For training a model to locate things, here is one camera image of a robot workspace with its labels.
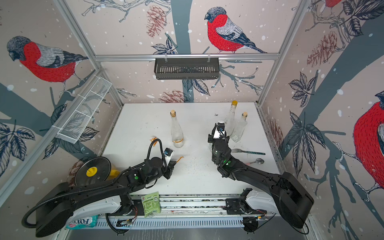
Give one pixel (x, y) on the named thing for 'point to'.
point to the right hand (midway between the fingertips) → (219, 123)
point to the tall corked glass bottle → (177, 134)
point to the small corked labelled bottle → (240, 128)
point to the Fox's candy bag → (89, 222)
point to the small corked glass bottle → (210, 147)
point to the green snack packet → (151, 204)
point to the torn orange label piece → (152, 139)
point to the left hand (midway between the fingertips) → (178, 160)
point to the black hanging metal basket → (187, 68)
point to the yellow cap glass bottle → (230, 120)
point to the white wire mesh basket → (75, 125)
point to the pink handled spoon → (259, 161)
